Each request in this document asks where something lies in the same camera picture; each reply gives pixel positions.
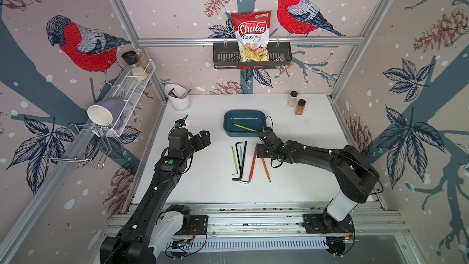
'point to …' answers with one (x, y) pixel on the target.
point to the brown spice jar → (300, 107)
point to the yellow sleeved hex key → (243, 127)
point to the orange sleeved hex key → (267, 171)
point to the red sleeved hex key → (249, 180)
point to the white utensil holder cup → (178, 96)
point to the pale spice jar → (292, 100)
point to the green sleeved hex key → (234, 161)
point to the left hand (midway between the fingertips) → (205, 131)
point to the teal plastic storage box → (244, 123)
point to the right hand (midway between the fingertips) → (260, 149)
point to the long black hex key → (239, 179)
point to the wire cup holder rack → (82, 145)
